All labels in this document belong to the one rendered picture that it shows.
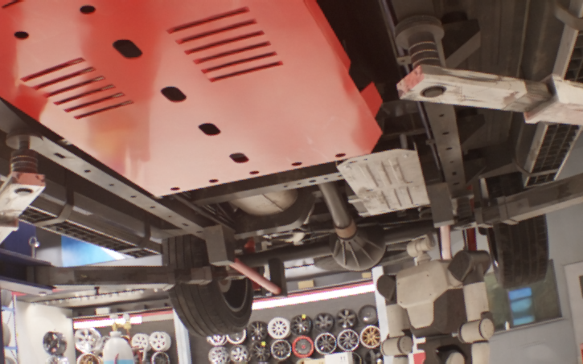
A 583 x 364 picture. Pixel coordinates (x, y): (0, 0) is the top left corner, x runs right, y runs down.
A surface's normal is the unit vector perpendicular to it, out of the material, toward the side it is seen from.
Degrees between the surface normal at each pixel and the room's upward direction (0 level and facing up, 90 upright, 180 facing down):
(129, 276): 90
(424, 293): 90
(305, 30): 177
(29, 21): 178
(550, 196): 90
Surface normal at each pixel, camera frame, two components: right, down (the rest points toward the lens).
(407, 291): -0.80, -0.08
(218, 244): -0.22, -0.06
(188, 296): -0.16, 0.26
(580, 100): 0.39, -0.32
